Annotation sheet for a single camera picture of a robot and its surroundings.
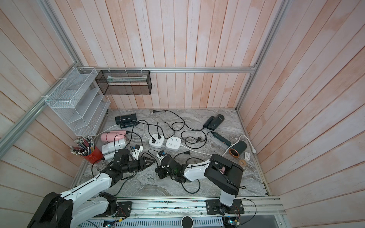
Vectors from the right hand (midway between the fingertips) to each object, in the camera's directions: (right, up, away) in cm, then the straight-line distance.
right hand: (156, 169), depth 86 cm
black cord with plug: (0, +19, +12) cm, 23 cm away
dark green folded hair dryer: (+40, +29, +21) cm, 54 cm away
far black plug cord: (+24, +11, +12) cm, 29 cm away
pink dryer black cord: (+20, +9, +8) cm, 23 cm away
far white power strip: (+10, +15, +11) cm, 21 cm away
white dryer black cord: (-12, -1, -9) cm, 15 cm away
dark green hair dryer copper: (+50, +12, +2) cm, 52 cm away
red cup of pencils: (-43, +14, -2) cm, 45 cm away
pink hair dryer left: (-35, +19, +10) cm, 41 cm away
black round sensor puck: (+18, -18, -20) cm, 32 cm away
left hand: (-1, +5, -5) cm, 7 cm away
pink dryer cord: (-24, +22, +18) cm, 38 cm away
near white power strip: (0, +15, +11) cm, 19 cm away
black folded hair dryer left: (-27, +30, +22) cm, 46 cm away
